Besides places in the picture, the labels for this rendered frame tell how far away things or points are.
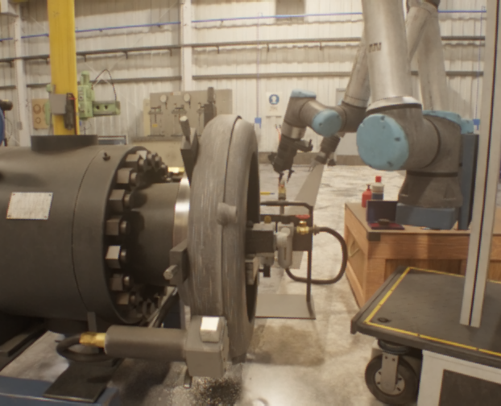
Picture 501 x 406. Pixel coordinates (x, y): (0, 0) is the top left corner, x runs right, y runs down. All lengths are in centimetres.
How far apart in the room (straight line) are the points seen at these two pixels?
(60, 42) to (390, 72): 413
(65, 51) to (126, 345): 414
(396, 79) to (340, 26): 1114
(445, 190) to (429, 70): 77
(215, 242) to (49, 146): 65
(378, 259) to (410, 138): 102
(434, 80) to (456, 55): 1063
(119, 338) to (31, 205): 45
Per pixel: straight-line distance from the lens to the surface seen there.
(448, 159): 124
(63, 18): 493
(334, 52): 1210
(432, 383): 139
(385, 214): 215
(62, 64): 483
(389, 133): 106
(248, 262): 107
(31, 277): 124
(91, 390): 121
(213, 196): 93
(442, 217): 122
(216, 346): 92
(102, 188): 113
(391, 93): 112
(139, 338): 99
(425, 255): 205
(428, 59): 189
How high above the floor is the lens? 93
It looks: 10 degrees down
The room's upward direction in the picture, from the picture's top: straight up
